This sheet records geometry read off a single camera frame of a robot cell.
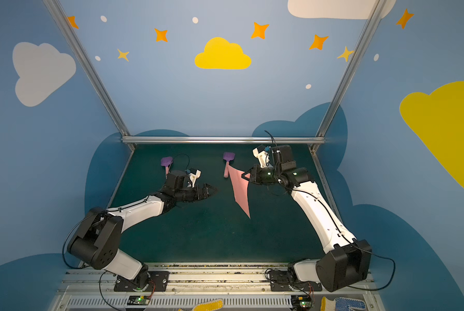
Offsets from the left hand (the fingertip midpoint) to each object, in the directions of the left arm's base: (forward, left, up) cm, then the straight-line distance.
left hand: (213, 192), depth 86 cm
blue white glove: (-40, -50, -12) cm, 65 cm away
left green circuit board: (-39, +26, -14) cm, 49 cm away
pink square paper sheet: (-4, -12, +12) cm, 17 cm away
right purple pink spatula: (+32, -6, -10) cm, 34 cm away
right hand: (0, -13, +15) cm, 20 cm away
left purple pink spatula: (+28, +31, -12) cm, 43 cm away
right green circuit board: (-39, -35, -13) cm, 54 cm away
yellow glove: (-41, -1, -12) cm, 43 cm away
